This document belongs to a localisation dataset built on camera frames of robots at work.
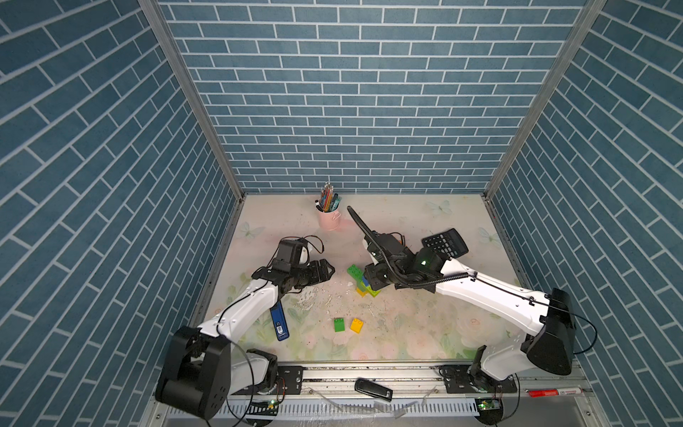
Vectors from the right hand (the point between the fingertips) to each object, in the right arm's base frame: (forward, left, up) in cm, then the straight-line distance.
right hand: (368, 276), depth 76 cm
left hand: (+4, +12, -7) cm, 14 cm away
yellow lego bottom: (-9, +2, -16) cm, 18 cm away
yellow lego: (+2, +1, -16) cm, 16 cm away
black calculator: (+25, -31, -15) cm, 43 cm away
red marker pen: (-22, -52, -17) cm, 59 cm away
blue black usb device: (-10, +26, -14) cm, 31 cm away
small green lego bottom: (-9, +8, -16) cm, 20 cm away
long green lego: (+5, +4, -7) cm, 9 cm away
